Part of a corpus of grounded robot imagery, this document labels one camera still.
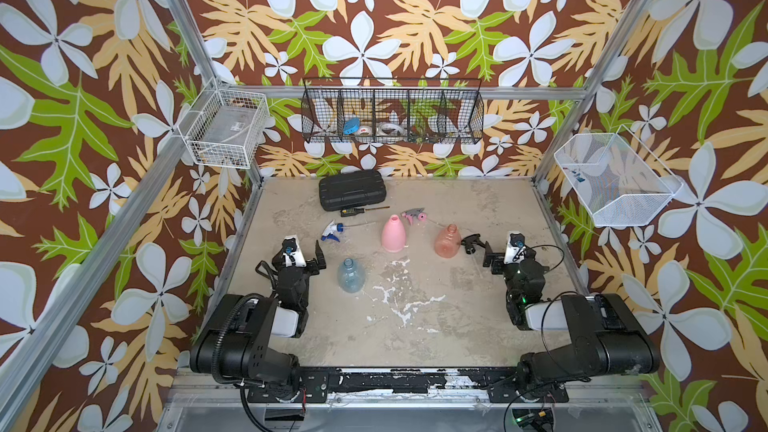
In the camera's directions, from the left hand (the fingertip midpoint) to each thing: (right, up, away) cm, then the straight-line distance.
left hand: (301, 241), depth 88 cm
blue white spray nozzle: (+6, +2, +15) cm, 17 cm away
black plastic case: (+13, +17, +24) cm, 32 cm away
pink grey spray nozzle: (+37, +8, +20) cm, 42 cm away
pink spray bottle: (+28, 0, +8) cm, 29 cm away
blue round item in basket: (+14, +37, +8) cm, 41 cm away
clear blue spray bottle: (+15, -12, +3) cm, 19 cm away
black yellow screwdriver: (+14, +9, +20) cm, 26 cm away
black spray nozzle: (+55, -2, +13) cm, 56 cm away
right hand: (+62, 0, +2) cm, 62 cm away
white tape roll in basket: (+27, +36, +10) cm, 47 cm away
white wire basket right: (+90, +18, -6) cm, 92 cm away
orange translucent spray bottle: (+47, -2, +13) cm, 49 cm away
